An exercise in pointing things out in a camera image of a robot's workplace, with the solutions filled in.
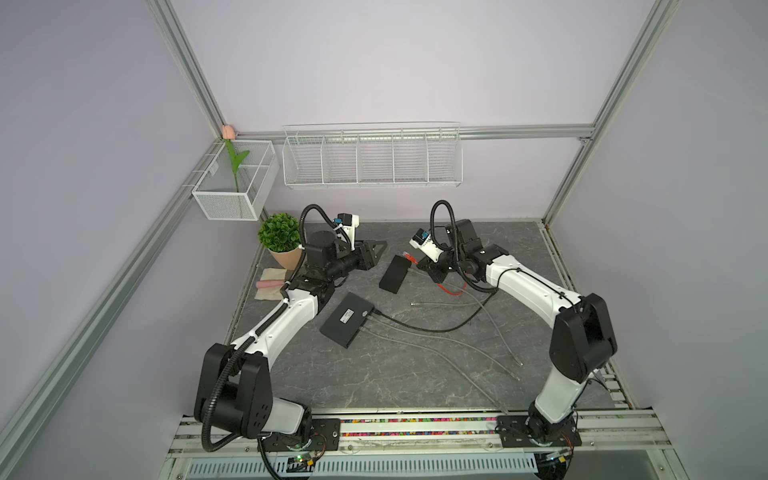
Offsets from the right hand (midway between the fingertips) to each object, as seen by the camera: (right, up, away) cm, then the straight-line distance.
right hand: (424, 278), depth 94 cm
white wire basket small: (-57, +30, -5) cm, 65 cm away
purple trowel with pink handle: (-55, -3, +6) cm, 55 cm away
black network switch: (-24, -12, -3) cm, 28 cm away
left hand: (-11, +9, -10) cm, 17 cm away
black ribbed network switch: (-9, +1, +8) cm, 12 cm away
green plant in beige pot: (-47, +15, +2) cm, 49 cm away
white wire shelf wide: (-17, +41, +3) cm, 44 cm away
